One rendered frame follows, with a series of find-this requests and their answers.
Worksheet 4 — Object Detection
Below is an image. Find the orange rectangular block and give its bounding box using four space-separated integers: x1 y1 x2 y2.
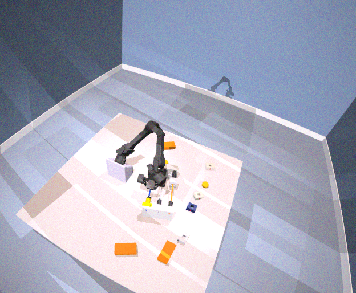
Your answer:
114 243 137 255
164 141 176 150
157 240 176 264

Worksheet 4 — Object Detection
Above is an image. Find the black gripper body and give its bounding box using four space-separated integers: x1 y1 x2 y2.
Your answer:
137 174 165 187

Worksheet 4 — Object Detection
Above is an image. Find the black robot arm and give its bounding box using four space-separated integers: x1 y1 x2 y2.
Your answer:
114 120 167 190

